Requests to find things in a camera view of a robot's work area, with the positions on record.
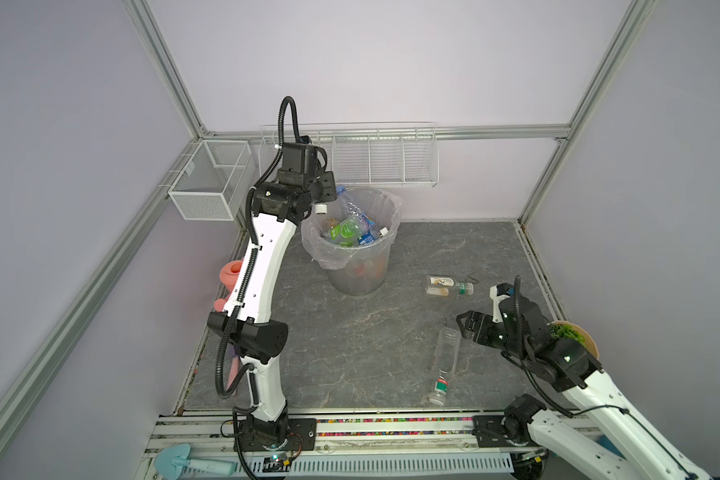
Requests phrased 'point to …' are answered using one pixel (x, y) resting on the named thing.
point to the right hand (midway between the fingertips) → (470, 322)
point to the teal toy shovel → (171, 462)
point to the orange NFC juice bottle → (370, 268)
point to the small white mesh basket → (212, 182)
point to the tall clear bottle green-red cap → (448, 347)
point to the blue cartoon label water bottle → (364, 222)
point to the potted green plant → (568, 330)
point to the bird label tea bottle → (441, 286)
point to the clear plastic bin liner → (380, 206)
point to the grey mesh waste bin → (345, 281)
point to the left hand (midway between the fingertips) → (326, 184)
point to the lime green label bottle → (346, 232)
